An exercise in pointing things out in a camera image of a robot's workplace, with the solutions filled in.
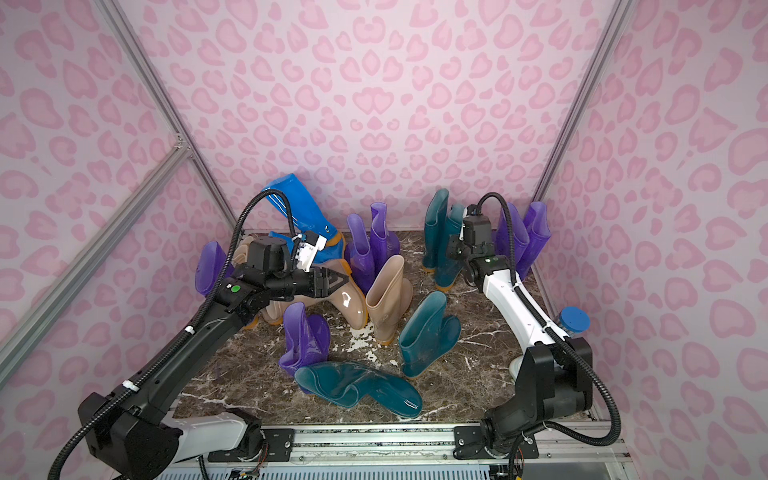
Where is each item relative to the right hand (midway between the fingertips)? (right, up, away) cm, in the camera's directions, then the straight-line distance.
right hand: (458, 237), depth 86 cm
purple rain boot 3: (-67, -7, -7) cm, 67 cm away
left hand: (-30, -11, -14) cm, 35 cm away
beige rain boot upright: (-20, -16, -14) cm, 29 cm away
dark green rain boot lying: (-29, -31, -26) cm, 50 cm away
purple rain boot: (-28, -5, -6) cm, 29 cm away
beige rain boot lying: (-33, -21, +4) cm, 39 cm away
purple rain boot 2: (-21, -2, -2) cm, 22 cm away
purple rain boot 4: (-39, -24, -17) cm, 49 cm away
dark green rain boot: (-11, -22, -21) cm, 32 cm away
